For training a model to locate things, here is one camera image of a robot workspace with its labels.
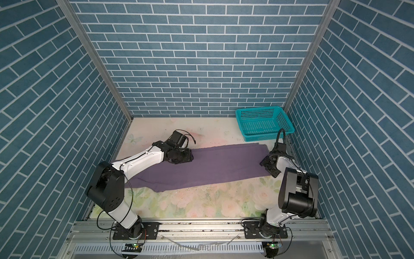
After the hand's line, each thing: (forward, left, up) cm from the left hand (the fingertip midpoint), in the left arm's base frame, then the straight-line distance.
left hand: (193, 159), depth 89 cm
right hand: (-1, -44, -7) cm, 44 cm away
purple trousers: (+1, -8, -9) cm, 12 cm away
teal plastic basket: (+36, -48, -8) cm, 60 cm away
